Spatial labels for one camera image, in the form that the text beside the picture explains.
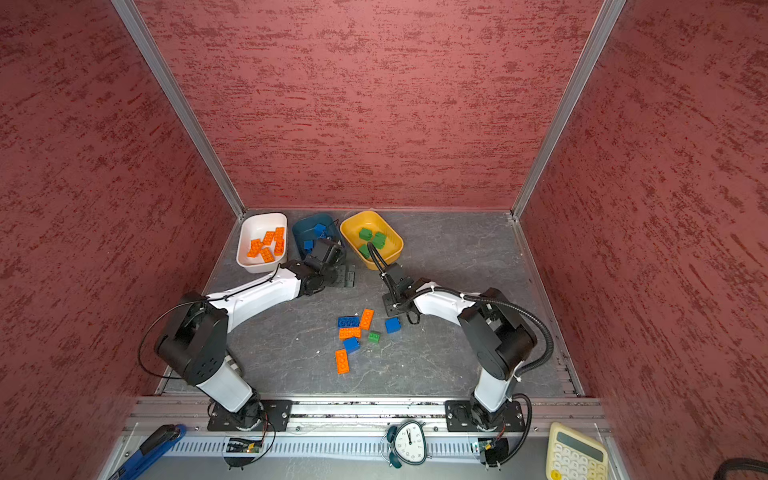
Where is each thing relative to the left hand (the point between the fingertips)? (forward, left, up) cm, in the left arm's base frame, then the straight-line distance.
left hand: (340, 277), depth 92 cm
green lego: (+22, -11, -9) cm, 27 cm away
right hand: (-7, -17, -7) cm, 20 cm away
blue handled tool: (-44, +38, -4) cm, 59 cm away
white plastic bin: (+24, +36, -4) cm, 44 cm away
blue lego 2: (-12, -17, -8) cm, 22 cm away
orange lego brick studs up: (+13, +29, -6) cm, 32 cm away
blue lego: (+17, +14, -5) cm, 23 cm away
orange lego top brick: (+23, +31, -7) cm, 40 cm away
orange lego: (-10, -9, -8) cm, 16 cm away
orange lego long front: (-23, -3, -8) cm, 25 cm away
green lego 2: (+16, -6, -6) cm, 18 cm away
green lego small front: (-17, -11, -6) cm, 21 cm away
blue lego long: (-11, -3, -7) cm, 14 cm away
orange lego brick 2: (+23, +28, -8) cm, 37 cm away
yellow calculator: (-44, -60, -6) cm, 75 cm away
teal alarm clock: (-42, -21, -3) cm, 48 cm away
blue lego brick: (+26, +12, -7) cm, 29 cm away
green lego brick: (+22, -6, -5) cm, 24 cm away
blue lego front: (-19, -5, -8) cm, 21 cm away
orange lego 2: (-15, -3, -7) cm, 17 cm away
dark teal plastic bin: (+24, +18, -5) cm, 30 cm away
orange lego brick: (+16, +34, -6) cm, 38 cm away
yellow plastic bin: (+27, -7, -6) cm, 29 cm away
